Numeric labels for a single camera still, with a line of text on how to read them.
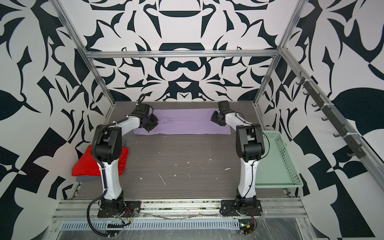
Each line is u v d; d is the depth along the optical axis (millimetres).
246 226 713
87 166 849
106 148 548
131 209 736
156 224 649
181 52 916
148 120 931
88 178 830
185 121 1057
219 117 814
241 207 671
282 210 759
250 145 560
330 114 551
